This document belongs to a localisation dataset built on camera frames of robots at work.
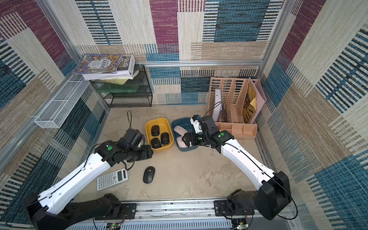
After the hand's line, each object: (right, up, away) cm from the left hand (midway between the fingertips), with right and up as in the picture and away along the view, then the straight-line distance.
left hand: (149, 152), depth 75 cm
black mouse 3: (+5, +5, +23) cm, 24 cm away
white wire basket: (-44, +19, -5) cm, 48 cm away
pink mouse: (+15, +10, +27) cm, 33 cm away
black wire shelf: (-14, +35, +21) cm, 43 cm away
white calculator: (-23, -17, +7) cm, 29 cm away
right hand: (+21, +8, +4) cm, 23 cm away
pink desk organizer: (+51, +34, +37) cm, 72 cm away
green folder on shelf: (-20, +39, +24) cm, 50 cm away
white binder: (+40, +30, +19) cm, 54 cm away
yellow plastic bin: (+3, +14, +30) cm, 34 cm away
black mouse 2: (-2, +10, +27) cm, 28 cm away
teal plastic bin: (+20, +14, +30) cm, 39 cm away
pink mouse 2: (+16, +2, +21) cm, 26 cm away
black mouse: (-2, -15, +8) cm, 17 cm away
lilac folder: (+62, +28, +8) cm, 69 cm away
